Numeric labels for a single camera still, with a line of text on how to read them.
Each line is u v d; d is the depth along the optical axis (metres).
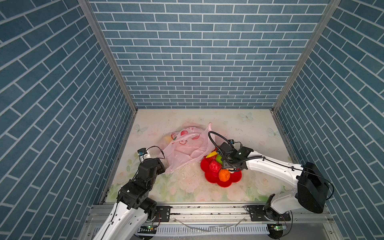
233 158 0.62
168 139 0.96
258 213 0.74
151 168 0.55
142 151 0.64
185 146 1.01
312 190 0.42
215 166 0.84
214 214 0.75
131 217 0.49
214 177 0.84
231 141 0.76
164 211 0.74
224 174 0.81
